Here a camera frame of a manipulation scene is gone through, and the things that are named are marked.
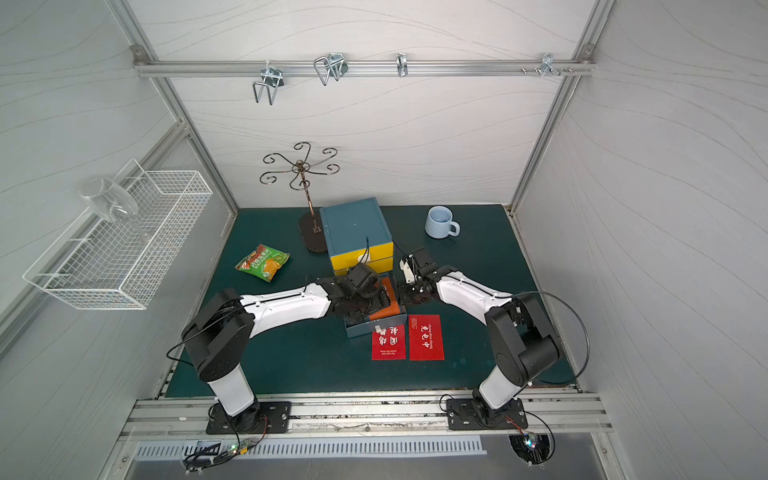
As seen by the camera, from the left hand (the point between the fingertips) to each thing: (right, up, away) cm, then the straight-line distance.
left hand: (384, 307), depth 87 cm
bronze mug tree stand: (-28, +26, +21) cm, 43 cm away
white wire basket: (-62, +16, -20) cm, 67 cm away
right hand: (+5, +3, +4) cm, 7 cm away
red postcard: (+1, -10, -1) cm, 10 cm away
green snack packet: (-42, +12, +14) cm, 46 cm away
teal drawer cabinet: (-8, +22, -2) cm, 24 cm away
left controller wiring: (-39, -29, -21) cm, 53 cm away
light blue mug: (+20, +27, +23) cm, 40 cm away
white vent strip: (-49, -31, -17) cm, 60 cm away
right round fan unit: (+37, -31, -15) cm, 51 cm away
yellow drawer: (-2, +12, 0) cm, 12 cm away
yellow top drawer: (-10, +15, -6) cm, 19 cm away
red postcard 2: (+12, -9, +1) cm, 15 cm away
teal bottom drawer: (+3, -2, -2) cm, 4 cm away
